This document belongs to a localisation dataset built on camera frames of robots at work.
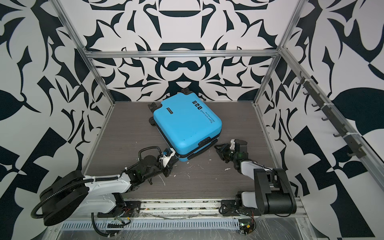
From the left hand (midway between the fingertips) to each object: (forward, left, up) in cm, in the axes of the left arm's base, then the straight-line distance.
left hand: (178, 156), depth 80 cm
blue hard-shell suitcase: (+15, -5, +9) cm, 18 cm away
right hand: (+8, -21, -4) cm, 23 cm away
